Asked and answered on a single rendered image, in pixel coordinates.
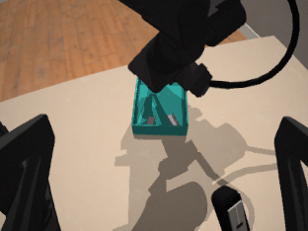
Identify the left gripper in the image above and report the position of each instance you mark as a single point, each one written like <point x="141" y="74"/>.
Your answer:
<point x="192" y="77"/>

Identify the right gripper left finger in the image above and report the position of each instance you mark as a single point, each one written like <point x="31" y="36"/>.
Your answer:
<point x="34" y="139"/>

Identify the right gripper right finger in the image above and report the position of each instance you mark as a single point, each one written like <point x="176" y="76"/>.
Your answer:
<point x="291" y="148"/>

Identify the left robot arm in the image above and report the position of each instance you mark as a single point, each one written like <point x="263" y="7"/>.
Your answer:
<point x="188" y="30"/>

